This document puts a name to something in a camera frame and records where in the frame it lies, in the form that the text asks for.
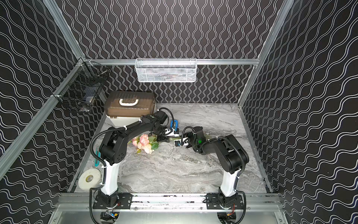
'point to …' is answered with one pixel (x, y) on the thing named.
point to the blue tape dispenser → (174, 125)
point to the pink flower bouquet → (145, 143)
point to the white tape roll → (89, 178)
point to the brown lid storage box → (124, 107)
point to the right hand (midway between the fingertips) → (182, 132)
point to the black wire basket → (79, 89)
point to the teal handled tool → (97, 162)
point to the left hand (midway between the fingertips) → (167, 136)
